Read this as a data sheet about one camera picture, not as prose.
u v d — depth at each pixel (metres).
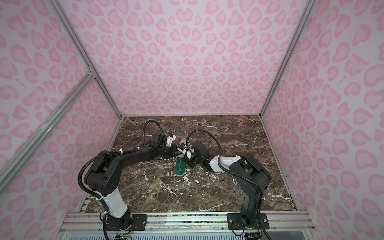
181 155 0.90
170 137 0.88
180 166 0.88
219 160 0.60
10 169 0.51
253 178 0.48
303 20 0.73
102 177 0.48
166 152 0.82
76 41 0.79
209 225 0.73
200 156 0.72
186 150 0.78
